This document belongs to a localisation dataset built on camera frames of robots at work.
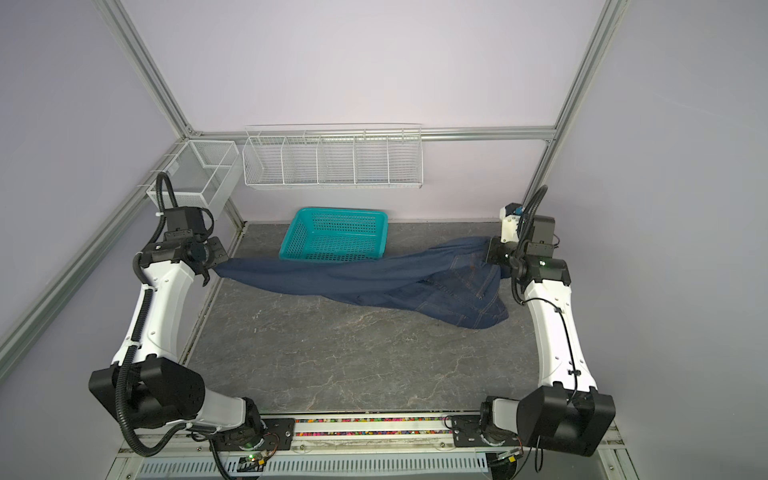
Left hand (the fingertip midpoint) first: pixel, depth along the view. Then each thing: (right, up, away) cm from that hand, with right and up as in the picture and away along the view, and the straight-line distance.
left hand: (211, 258), depth 78 cm
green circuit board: (+13, -50, -5) cm, 52 cm away
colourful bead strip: (+43, -42, -1) cm, 60 cm away
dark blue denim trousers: (+67, -6, +5) cm, 67 cm away
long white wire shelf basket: (+28, +34, +21) cm, 49 cm away
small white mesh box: (-17, +28, +22) cm, 40 cm away
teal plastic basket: (+25, +8, +38) cm, 46 cm away
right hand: (+74, +4, 0) cm, 74 cm away
